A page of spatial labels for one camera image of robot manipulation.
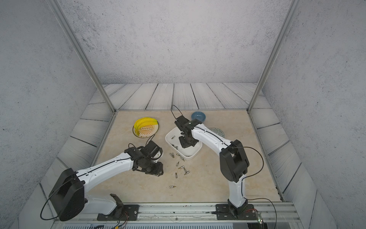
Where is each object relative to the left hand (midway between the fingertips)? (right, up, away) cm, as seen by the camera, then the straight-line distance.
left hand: (163, 173), depth 80 cm
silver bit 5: (+7, -4, +7) cm, 10 cm away
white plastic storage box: (+15, +9, +13) cm, 22 cm away
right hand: (+13, +15, +8) cm, 22 cm away
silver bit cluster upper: (+4, +7, +14) cm, 16 cm away
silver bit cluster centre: (+9, +6, +13) cm, 17 cm away
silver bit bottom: (+5, -8, +1) cm, 9 cm away
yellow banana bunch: (-19, +28, +27) cm, 44 cm away
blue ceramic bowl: (+23, +33, +34) cm, 53 cm away
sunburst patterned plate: (-17, +22, +28) cm, 39 cm away
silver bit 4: (+13, -1, +7) cm, 15 cm away
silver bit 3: (+10, 0, +9) cm, 13 cm away
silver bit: (+3, +17, +22) cm, 28 cm away
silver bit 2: (+7, +2, +11) cm, 13 cm away
